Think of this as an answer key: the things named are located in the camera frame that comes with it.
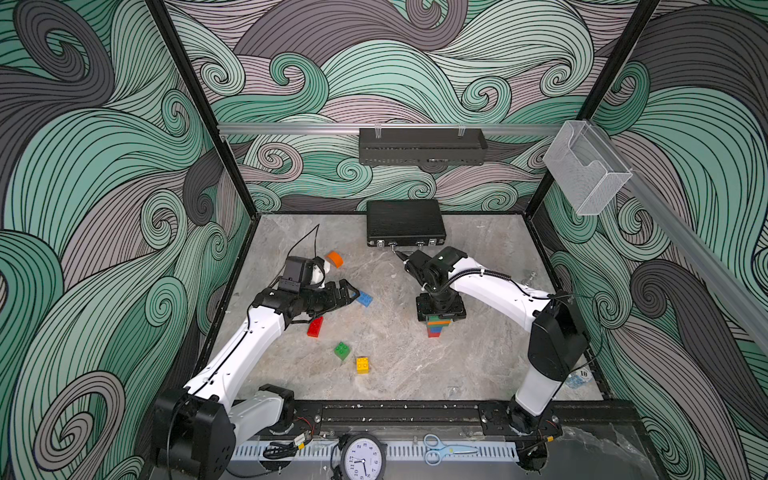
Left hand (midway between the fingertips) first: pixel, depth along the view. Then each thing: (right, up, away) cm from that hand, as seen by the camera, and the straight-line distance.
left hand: (347, 295), depth 79 cm
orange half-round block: (-7, +8, +26) cm, 28 cm away
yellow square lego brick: (+4, -19, 0) cm, 20 cm away
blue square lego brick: (+25, -12, +7) cm, 29 cm away
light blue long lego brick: (+4, -4, +16) cm, 17 cm away
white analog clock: (+5, -34, -13) cm, 37 cm away
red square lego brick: (+26, -14, +9) cm, 30 cm away
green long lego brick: (+23, -5, -6) cm, 25 cm away
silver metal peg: (+59, +4, +16) cm, 61 cm away
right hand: (+24, -8, +2) cm, 25 cm away
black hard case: (+19, +21, +32) cm, 43 cm away
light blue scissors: (+22, -35, -10) cm, 42 cm away
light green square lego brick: (-2, -16, +2) cm, 16 cm away
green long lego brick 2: (+26, -10, +5) cm, 28 cm away
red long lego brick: (-11, -12, +9) cm, 18 cm away
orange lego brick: (+27, -8, +2) cm, 28 cm away
